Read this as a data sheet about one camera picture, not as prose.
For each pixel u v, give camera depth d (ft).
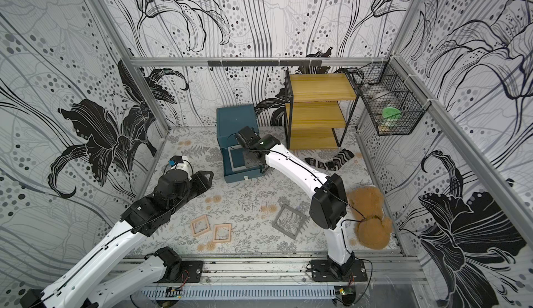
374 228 2.43
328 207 1.62
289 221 2.77
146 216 1.55
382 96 2.56
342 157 3.41
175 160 2.05
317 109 3.41
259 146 1.91
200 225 2.76
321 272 2.35
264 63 3.04
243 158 2.45
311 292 2.26
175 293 2.35
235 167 2.70
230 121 3.05
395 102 2.61
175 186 1.71
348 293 2.31
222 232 2.70
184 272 2.38
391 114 2.57
